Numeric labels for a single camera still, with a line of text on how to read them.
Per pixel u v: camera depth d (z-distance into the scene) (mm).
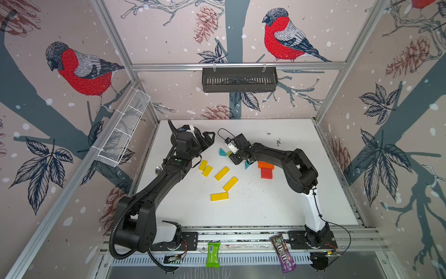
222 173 947
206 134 760
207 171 954
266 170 957
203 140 742
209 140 754
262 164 973
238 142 809
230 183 919
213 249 701
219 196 869
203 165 978
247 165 978
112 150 832
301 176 553
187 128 767
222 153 1016
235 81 1061
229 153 939
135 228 411
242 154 780
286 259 685
